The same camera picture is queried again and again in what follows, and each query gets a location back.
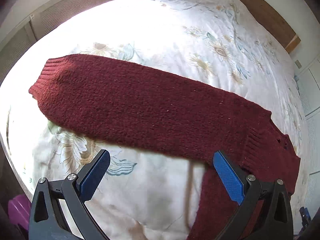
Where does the white floral bed duvet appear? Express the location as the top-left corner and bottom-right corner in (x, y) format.
(1, 0), (309, 239)

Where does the dark red knit sweater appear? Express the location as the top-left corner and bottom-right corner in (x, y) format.
(29, 54), (300, 239)

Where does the wooden bed headboard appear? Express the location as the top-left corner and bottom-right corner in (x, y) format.
(240, 0), (301, 53)

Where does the purple plastic container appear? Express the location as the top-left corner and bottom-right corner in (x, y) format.
(8, 194), (31, 231)

